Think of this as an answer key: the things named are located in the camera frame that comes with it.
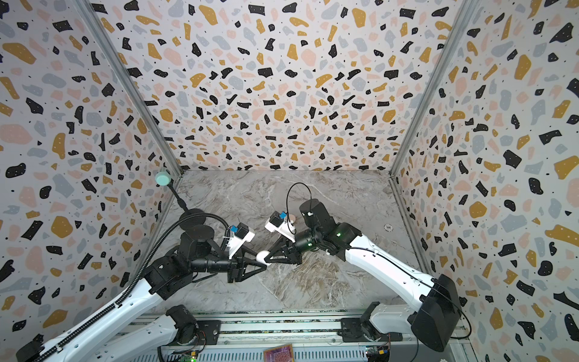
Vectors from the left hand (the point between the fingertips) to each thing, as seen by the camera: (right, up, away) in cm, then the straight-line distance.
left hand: (265, 262), depth 63 cm
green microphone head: (-34, +24, +9) cm, 43 cm away
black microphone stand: (-40, +8, +36) cm, 54 cm away
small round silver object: (+49, +4, +38) cm, 62 cm away
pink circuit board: (+5, -30, +6) cm, 31 cm away
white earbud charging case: (-1, +2, 0) cm, 2 cm away
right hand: (+1, +2, 0) cm, 2 cm away
